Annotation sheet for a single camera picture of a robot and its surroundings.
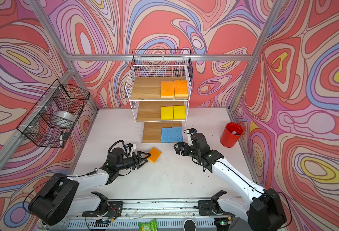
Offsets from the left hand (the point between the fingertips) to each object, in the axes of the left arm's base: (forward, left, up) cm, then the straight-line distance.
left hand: (149, 157), depth 81 cm
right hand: (+4, -18, +2) cm, 19 cm away
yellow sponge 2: (+20, -10, +15) cm, 27 cm away
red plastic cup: (+15, -50, +1) cm, 53 cm away
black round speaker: (-31, -21, -5) cm, 38 cm away
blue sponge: (+22, -17, -9) cm, 29 cm away
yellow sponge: (+19, -17, +17) cm, 31 cm away
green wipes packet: (-31, -3, -10) cm, 33 cm away
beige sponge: (+8, -2, -13) cm, 15 cm away
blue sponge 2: (+22, -9, -9) cm, 25 cm away
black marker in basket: (+3, +44, +14) cm, 46 cm away
